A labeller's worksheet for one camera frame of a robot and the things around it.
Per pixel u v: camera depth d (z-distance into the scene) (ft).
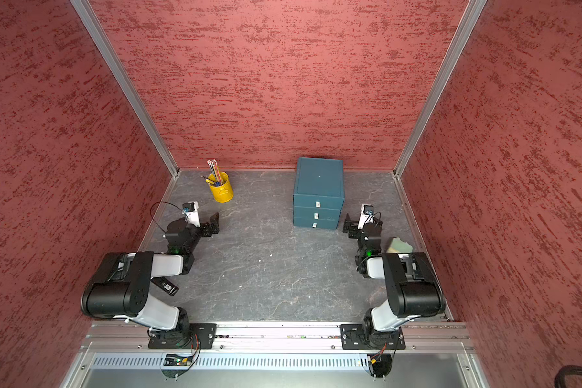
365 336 2.20
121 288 1.50
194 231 2.56
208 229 2.79
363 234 2.65
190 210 2.60
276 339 2.50
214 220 2.83
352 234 2.79
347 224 2.83
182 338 2.23
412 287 1.50
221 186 3.29
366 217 2.59
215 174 3.38
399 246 2.96
